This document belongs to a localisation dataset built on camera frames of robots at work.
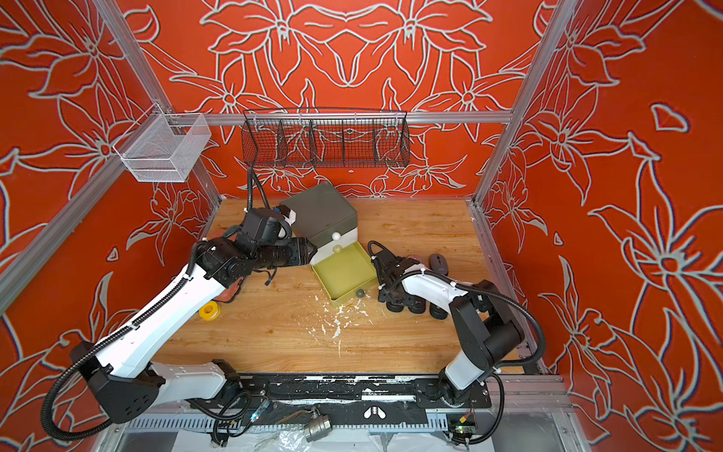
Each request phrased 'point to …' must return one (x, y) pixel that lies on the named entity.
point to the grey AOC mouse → (419, 306)
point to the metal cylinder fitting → (319, 425)
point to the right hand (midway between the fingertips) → (392, 295)
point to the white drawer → (338, 239)
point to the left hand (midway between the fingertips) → (311, 246)
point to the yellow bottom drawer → (345, 273)
